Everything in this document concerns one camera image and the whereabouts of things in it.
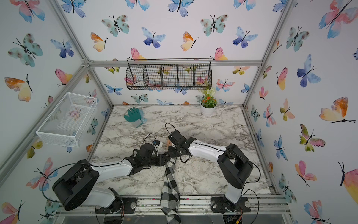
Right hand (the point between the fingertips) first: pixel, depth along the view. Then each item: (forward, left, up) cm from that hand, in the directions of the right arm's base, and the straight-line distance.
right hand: (171, 151), depth 87 cm
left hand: (-4, 0, -3) cm, 5 cm away
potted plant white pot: (+35, -24, +8) cm, 43 cm away
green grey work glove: (+32, +33, -7) cm, 46 cm away
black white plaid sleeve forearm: (-24, -2, -1) cm, 25 cm away
